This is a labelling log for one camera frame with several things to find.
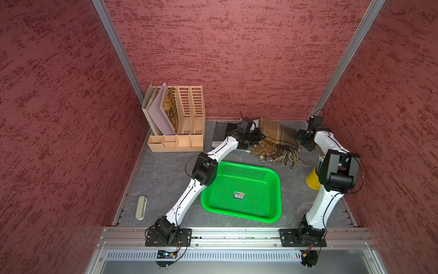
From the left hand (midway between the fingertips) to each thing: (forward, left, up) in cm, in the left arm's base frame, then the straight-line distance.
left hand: (267, 138), depth 99 cm
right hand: (-1, -20, -2) cm, 20 cm away
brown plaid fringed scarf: (-2, -9, -4) cm, 10 cm away
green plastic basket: (-29, +15, -9) cm, 34 cm away
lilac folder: (+5, +63, +9) cm, 63 cm away
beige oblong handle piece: (-38, +65, -6) cm, 76 cm away
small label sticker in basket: (-31, +18, -9) cm, 37 cm away
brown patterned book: (+19, +58, +6) cm, 62 cm away
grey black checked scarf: (+15, +28, -9) cm, 33 cm away
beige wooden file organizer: (+27, +47, +7) cm, 55 cm away
